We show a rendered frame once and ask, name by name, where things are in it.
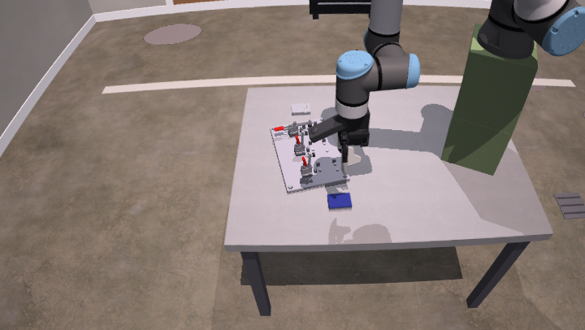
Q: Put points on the toggle clamp with red handle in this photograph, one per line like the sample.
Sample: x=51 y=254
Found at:
x=307 y=171
x=293 y=131

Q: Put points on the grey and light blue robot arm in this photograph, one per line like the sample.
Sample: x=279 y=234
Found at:
x=558 y=26

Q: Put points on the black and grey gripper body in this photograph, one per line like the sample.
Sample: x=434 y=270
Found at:
x=357 y=133

